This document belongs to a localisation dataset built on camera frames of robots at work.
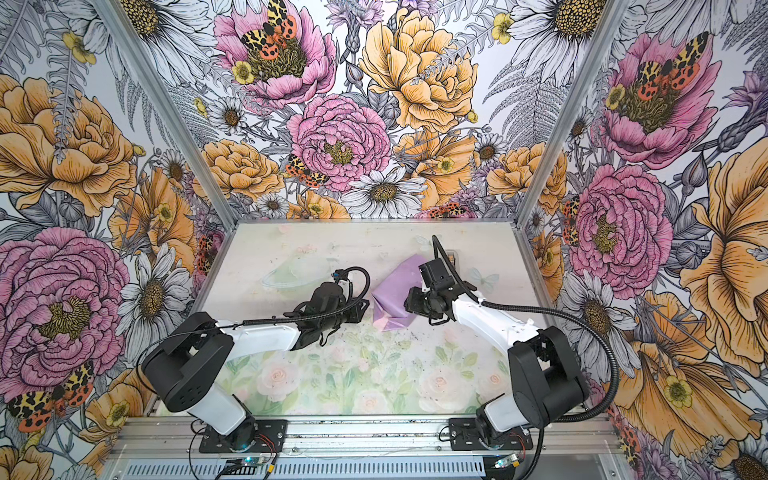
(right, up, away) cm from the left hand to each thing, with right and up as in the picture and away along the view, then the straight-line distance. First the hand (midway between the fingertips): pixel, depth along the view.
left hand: (366, 311), depth 91 cm
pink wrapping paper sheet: (+7, +4, +2) cm, 8 cm away
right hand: (+13, 0, -3) cm, 14 cm away
